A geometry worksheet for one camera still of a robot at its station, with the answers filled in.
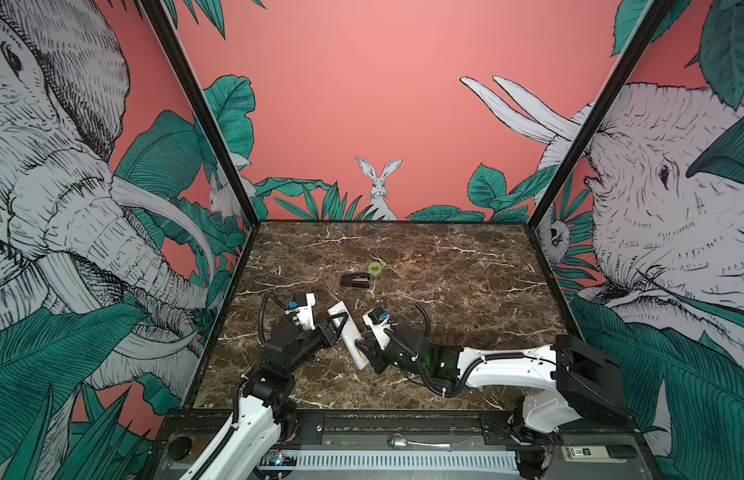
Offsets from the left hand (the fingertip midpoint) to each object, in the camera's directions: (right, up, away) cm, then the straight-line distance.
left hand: (347, 313), depth 75 cm
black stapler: (0, +6, +27) cm, 27 cm away
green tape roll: (+7, +10, +32) cm, 34 cm away
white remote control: (+1, -6, +1) cm, 6 cm away
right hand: (+2, -7, -2) cm, 8 cm away
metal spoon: (+13, -31, -2) cm, 34 cm away
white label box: (+61, -31, -8) cm, 69 cm away
